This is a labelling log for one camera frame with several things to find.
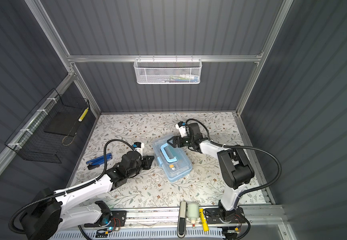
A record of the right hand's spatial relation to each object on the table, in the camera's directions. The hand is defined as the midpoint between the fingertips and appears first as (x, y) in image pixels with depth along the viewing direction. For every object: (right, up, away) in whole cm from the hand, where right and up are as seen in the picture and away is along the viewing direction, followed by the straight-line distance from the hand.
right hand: (173, 142), depth 92 cm
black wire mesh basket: (-63, +5, -21) cm, 66 cm away
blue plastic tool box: (+1, -10, -11) cm, 14 cm away
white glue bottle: (+10, -31, -23) cm, 39 cm away
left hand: (-11, -7, -9) cm, 16 cm away
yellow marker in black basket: (-50, +16, -10) cm, 53 cm away
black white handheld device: (+4, -37, -22) cm, 43 cm away
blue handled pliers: (-48, -13, 0) cm, 50 cm away
